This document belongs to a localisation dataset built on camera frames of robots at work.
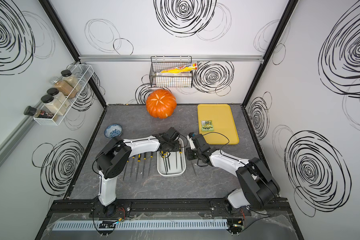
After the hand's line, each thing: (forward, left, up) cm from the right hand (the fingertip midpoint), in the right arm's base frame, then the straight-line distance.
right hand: (186, 152), depth 89 cm
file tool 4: (-7, -4, -6) cm, 10 cm away
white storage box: (-5, +9, -4) cm, 11 cm away
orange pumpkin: (+33, +19, +9) cm, 38 cm away
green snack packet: (+24, -14, -5) cm, 29 cm away
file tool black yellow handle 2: (-4, +6, -4) cm, 8 cm away
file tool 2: (+1, +15, -3) cm, 16 cm away
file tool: (-3, +26, -4) cm, 26 cm away
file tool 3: (-2, +11, -5) cm, 13 cm away
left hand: (+6, +6, -4) cm, 9 cm away
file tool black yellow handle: (-1, +22, -4) cm, 22 cm away
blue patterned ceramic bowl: (+16, +52, -2) cm, 54 cm away
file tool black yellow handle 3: (+2, +4, -4) cm, 6 cm away
